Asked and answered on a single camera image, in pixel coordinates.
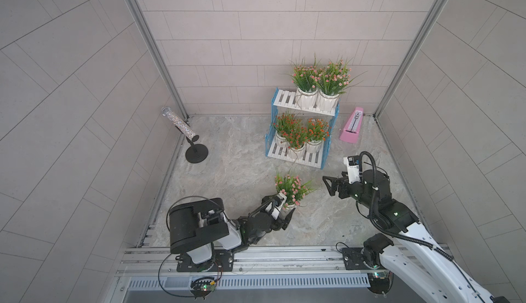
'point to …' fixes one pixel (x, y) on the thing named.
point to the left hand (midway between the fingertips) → (289, 203)
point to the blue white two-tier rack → (284, 101)
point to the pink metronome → (351, 131)
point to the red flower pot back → (285, 123)
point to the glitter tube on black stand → (196, 154)
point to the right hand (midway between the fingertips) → (331, 176)
